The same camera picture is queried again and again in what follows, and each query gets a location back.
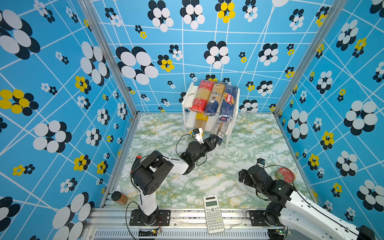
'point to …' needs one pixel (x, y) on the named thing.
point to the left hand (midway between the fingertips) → (220, 138)
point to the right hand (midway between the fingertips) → (245, 175)
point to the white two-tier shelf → (189, 116)
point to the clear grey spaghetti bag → (220, 129)
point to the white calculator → (213, 214)
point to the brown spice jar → (117, 196)
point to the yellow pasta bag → (201, 121)
